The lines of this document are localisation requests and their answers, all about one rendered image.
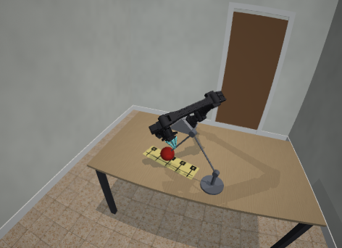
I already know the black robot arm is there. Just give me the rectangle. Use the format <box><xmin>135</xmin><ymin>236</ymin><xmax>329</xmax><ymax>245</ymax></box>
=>
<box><xmin>149</xmin><ymin>91</ymin><xmax>227</xmax><ymax>139</ymax></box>

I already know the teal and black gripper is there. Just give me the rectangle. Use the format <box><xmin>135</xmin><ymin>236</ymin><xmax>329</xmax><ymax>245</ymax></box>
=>
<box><xmin>162</xmin><ymin>128</ymin><xmax>178</xmax><ymax>149</ymax></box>

